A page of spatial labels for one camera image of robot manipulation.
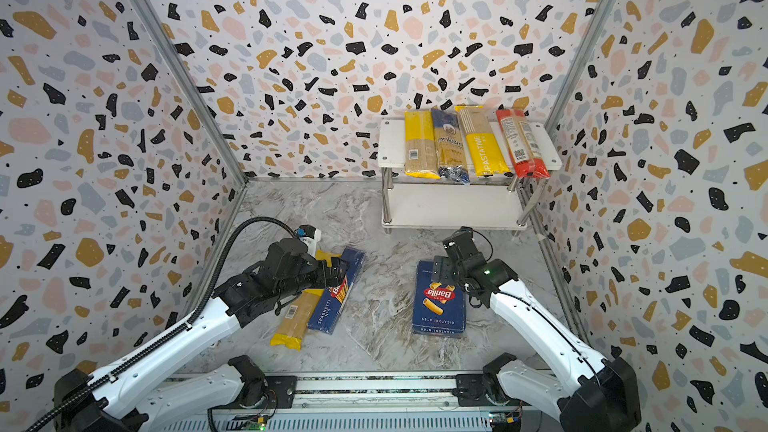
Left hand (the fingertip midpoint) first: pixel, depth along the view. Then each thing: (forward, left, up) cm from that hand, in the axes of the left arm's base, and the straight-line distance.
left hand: (340, 264), depth 76 cm
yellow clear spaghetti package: (-5, +13, -17) cm, 22 cm away
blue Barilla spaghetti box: (-3, +4, -15) cm, 16 cm away
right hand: (+1, -28, -6) cm, 29 cm away
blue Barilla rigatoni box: (-7, -26, -13) cm, 30 cm away
